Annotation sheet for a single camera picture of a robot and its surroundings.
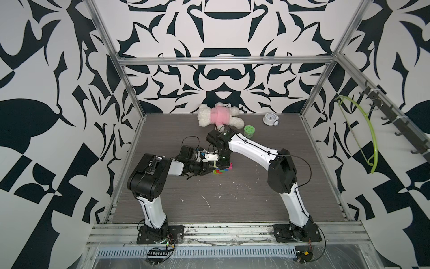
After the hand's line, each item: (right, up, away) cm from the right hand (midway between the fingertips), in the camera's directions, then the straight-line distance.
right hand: (221, 160), depth 90 cm
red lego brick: (-1, -6, 0) cm, 6 cm away
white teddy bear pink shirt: (0, +26, +19) cm, 32 cm away
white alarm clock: (+34, +24, +24) cm, 49 cm away
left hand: (-4, -4, +4) cm, 6 cm away
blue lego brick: (+3, -4, -3) cm, 6 cm away
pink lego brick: (+5, -2, -5) cm, 7 cm away
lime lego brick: (-3, -6, +2) cm, 7 cm away
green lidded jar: (+18, +16, +16) cm, 28 cm away
